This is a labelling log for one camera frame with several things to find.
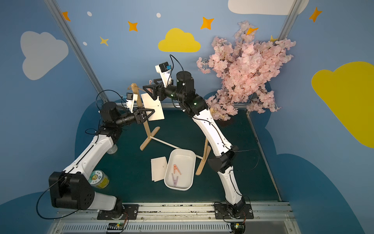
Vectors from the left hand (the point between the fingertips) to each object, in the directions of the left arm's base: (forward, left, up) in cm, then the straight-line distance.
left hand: (153, 108), depth 73 cm
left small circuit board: (-47, +18, -38) cm, 63 cm away
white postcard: (-16, 0, -36) cm, 39 cm away
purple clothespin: (-26, -11, -34) cm, 44 cm away
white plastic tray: (-17, -14, -36) cm, 42 cm away
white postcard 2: (-23, -1, -34) cm, 41 cm away
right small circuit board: (-46, -45, -38) cm, 75 cm away
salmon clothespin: (-17, -11, -35) cm, 40 cm away
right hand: (+3, -1, +14) cm, 14 cm away
